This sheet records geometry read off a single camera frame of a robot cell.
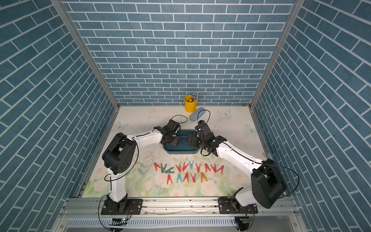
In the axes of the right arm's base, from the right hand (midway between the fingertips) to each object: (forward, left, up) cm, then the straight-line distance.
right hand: (194, 139), depth 86 cm
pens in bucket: (+34, +3, +4) cm, 34 cm away
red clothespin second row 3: (-18, -1, -14) cm, 23 cm away
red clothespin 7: (-11, -18, -13) cm, 24 cm away
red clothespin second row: (-20, +13, -12) cm, 27 cm away
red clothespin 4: (-12, -3, -12) cm, 18 cm away
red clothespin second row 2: (-17, +3, -13) cm, 22 cm away
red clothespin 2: (-13, +8, -12) cm, 20 cm away
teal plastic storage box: (+2, +9, -14) cm, 17 cm away
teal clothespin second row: (-19, +7, -13) cm, 24 cm away
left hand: (+5, +12, -11) cm, 17 cm away
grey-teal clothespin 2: (-16, +14, -12) cm, 24 cm away
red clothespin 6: (-11, -13, -13) cm, 22 cm away
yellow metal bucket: (+34, +6, -2) cm, 35 cm away
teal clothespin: (-10, +1, -13) cm, 17 cm away
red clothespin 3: (-12, +5, -12) cm, 18 cm away
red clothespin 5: (-11, -9, -13) cm, 19 cm away
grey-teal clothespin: (-14, +18, -13) cm, 26 cm away
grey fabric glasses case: (+29, +2, -11) cm, 31 cm away
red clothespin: (-12, +23, -13) cm, 29 cm away
